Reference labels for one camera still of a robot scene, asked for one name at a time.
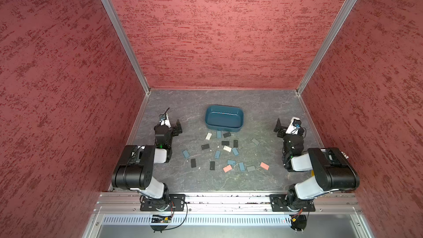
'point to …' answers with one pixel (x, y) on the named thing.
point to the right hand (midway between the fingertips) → (286, 122)
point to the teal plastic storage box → (224, 118)
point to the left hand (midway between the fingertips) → (170, 123)
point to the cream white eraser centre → (227, 149)
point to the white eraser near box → (208, 136)
